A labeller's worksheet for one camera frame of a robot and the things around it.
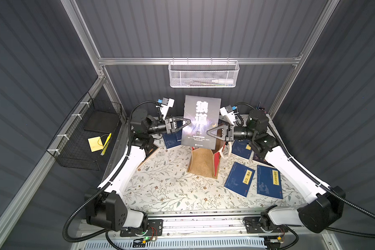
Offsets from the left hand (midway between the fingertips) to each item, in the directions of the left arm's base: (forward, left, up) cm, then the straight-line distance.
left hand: (192, 125), depth 61 cm
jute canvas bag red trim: (+1, -8, -32) cm, 33 cm away
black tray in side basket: (+14, +47, -13) cm, 51 cm away
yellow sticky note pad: (+2, +46, -15) cm, 49 cm away
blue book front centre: (-5, -27, -41) cm, 49 cm away
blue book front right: (-8, -43, -39) cm, 59 cm away
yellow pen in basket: (+2, +42, -15) cm, 44 cm away
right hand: (-3, -8, -3) cm, 9 cm away
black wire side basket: (+3, +51, -13) cm, 53 cm away
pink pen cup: (+41, -48, -27) cm, 69 cm away
